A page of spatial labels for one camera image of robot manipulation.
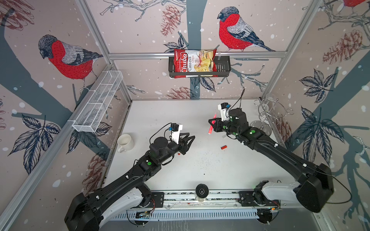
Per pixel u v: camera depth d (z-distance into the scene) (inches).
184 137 28.1
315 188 15.0
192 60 34.6
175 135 24.4
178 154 26.4
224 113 26.5
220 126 26.8
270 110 38.5
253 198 28.4
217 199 29.7
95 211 15.7
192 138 27.1
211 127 29.7
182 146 24.2
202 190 26.4
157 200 28.7
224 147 36.4
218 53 35.9
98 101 31.1
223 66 37.4
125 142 34.2
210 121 29.9
